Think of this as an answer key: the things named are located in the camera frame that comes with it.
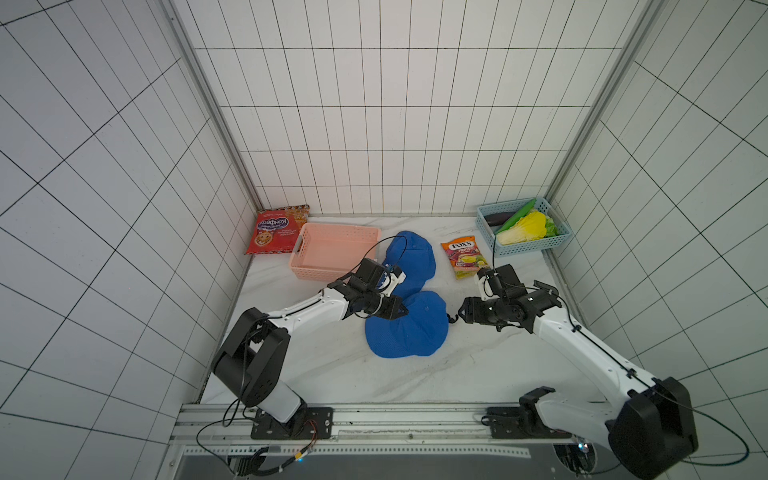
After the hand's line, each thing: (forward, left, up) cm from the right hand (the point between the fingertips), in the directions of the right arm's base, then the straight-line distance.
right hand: (458, 312), depth 83 cm
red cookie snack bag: (+32, +65, -4) cm, 73 cm away
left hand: (-2, +17, -1) cm, 17 cm away
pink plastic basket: (+26, +44, -9) cm, 52 cm away
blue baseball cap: (+22, +12, -4) cm, 25 cm away
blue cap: (-6, +11, -2) cm, 13 cm away
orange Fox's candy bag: (+25, -6, -7) cm, 27 cm away
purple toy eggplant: (+44, -21, -6) cm, 49 cm away
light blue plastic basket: (+36, -42, -4) cm, 56 cm away
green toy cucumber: (+43, -27, -3) cm, 51 cm away
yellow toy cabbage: (+36, -31, -2) cm, 47 cm away
